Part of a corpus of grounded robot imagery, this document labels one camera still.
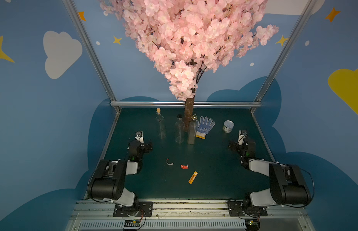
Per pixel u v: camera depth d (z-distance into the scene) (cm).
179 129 93
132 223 73
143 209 73
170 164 91
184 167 90
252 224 73
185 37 48
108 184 44
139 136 80
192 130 99
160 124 92
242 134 82
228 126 104
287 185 45
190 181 84
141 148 76
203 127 111
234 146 86
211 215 74
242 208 74
